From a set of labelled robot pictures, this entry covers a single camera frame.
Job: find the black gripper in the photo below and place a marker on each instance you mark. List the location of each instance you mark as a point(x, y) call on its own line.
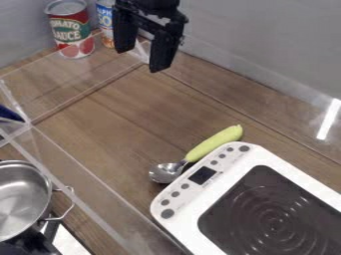
point(159, 17)

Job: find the white and black stove top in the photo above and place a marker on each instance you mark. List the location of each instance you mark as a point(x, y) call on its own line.
point(247, 203)

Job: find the alphabet soup can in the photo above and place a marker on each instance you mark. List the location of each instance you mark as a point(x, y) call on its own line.
point(106, 21)

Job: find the tomato sauce can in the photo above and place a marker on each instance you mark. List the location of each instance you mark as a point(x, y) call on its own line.
point(72, 28)

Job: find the blue object at left edge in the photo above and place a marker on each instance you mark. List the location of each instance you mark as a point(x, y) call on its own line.
point(10, 115)

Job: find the clear acrylic divider strip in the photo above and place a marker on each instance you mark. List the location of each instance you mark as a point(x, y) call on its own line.
point(88, 191)

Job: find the stainless steel pot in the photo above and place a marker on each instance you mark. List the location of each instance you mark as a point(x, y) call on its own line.
point(26, 199)

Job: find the clear acrylic corner bracket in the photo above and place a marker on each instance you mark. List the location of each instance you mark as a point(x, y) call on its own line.
point(143, 50)

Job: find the green handled metal spoon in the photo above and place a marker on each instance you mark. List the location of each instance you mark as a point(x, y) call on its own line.
point(167, 172)

